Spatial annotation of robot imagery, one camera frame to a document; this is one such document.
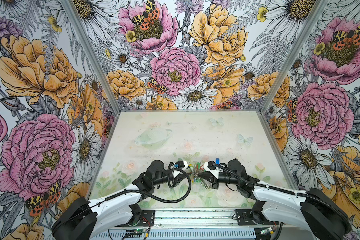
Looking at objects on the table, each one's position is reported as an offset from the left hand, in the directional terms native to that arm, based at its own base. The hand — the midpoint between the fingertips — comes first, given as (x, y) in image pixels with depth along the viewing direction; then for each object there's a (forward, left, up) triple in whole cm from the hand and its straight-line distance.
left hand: (188, 172), depth 77 cm
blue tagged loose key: (+12, -19, -12) cm, 25 cm away
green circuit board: (-23, +24, -12) cm, 36 cm away
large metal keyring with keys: (+5, -5, -8) cm, 11 cm away
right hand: (-3, -6, -2) cm, 7 cm away
